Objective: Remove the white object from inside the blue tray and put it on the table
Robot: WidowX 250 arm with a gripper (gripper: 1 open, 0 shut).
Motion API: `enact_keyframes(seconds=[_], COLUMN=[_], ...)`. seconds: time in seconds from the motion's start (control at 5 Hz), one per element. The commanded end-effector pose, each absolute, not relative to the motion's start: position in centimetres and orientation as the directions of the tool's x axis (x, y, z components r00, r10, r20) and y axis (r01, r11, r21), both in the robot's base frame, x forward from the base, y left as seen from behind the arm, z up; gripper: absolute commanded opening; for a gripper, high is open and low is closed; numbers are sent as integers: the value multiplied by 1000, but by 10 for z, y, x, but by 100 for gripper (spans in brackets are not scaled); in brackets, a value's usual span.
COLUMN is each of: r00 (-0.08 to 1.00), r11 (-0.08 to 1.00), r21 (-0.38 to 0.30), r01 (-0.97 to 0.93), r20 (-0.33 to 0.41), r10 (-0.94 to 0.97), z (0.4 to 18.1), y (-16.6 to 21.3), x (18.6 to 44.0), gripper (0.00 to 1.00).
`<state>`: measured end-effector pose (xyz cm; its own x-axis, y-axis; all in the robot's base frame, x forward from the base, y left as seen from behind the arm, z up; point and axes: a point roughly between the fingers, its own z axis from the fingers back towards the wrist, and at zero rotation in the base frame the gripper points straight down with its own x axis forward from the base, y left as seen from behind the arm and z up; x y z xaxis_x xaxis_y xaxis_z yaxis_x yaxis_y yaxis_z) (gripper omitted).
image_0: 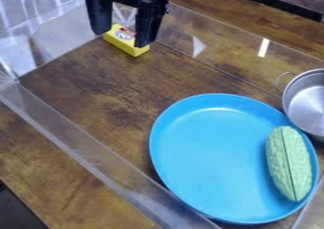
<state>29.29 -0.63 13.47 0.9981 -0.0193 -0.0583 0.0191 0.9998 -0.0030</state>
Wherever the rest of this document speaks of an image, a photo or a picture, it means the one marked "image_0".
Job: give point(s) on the yellow rectangular block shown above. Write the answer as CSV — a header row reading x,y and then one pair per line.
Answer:
x,y
121,37

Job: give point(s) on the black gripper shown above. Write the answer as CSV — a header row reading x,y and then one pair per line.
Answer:
x,y
151,11

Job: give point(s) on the stainless steel pot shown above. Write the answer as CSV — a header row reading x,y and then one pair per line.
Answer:
x,y
302,100

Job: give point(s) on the pale green bitter gourd toy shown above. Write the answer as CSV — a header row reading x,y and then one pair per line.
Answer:
x,y
287,161

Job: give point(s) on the clear acrylic enclosure wall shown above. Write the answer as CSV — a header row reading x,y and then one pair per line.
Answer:
x,y
75,117

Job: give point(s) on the blue round plastic plate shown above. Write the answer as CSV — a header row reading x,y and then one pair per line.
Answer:
x,y
207,151

